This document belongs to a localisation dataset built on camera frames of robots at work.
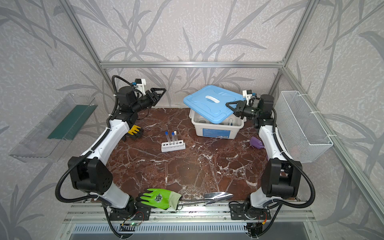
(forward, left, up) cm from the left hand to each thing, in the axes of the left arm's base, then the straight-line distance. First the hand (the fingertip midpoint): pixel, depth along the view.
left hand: (166, 88), depth 75 cm
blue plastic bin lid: (0, -23, -10) cm, 25 cm away
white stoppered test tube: (-11, -2, -30) cm, 32 cm away
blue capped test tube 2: (-12, -1, -29) cm, 31 cm away
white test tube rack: (-14, +4, -36) cm, 39 cm away
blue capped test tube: (-1, +7, -42) cm, 42 cm away
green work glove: (-43, +2, -37) cm, 57 cm away
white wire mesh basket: (-25, -60, -3) cm, 65 cm away
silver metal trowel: (-43, -22, -38) cm, 62 cm away
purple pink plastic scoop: (-9, -56, -39) cm, 68 cm away
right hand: (-5, -31, -5) cm, 31 cm away
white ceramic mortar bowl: (+8, -18, -37) cm, 42 cm away
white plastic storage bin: (-5, -35, -28) cm, 45 cm away
